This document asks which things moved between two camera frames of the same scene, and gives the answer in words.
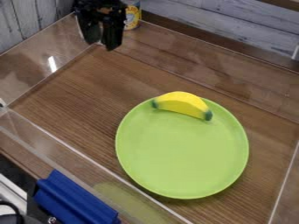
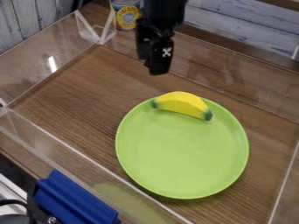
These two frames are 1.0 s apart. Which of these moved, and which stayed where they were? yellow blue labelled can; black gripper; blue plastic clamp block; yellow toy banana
Moved: black gripper
Stayed: blue plastic clamp block; yellow toy banana; yellow blue labelled can
